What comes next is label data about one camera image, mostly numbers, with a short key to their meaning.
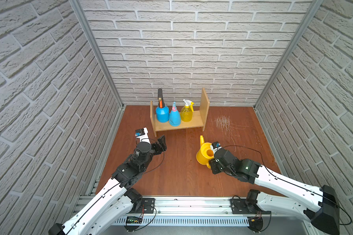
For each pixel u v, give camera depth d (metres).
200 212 0.78
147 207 0.73
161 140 0.65
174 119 0.93
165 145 0.67
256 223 0.69
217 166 0.68
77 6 0.69
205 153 0.76
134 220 0.72
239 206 0.74
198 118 1.03
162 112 0.92
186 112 0.95
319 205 0.40
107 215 0.54
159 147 0.65
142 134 0.61
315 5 0.68
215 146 0.68
